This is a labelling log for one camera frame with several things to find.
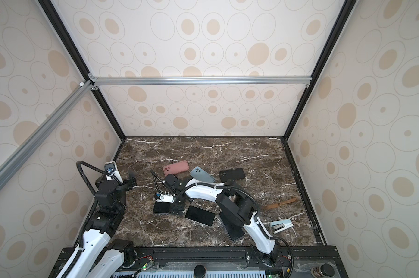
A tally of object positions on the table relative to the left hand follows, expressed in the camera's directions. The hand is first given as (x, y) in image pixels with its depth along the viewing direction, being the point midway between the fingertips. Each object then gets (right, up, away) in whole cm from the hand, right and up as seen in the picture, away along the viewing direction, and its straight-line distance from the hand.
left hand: (122, 168), depth 74 cm
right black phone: (+49, -30, +7) cm, 58 cm away
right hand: (+20, -20, +16) cm, 32 cm away
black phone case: (+51, -6, +28) cm, 59 cm away
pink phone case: (+16, -3, +30) cm, 34 cm away
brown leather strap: (+69, -21, +16) cm, 74 cm away
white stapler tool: (+70, -28, +7) cm, 76 cm away
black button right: (+81, -36, -11) cm, 89 cm away
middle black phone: (+33, -25, +12) cm, 43 cm away
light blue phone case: (+31, -6, +28) cm, 42 cm away
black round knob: (+34, -37, -10) cm, 51 cm away
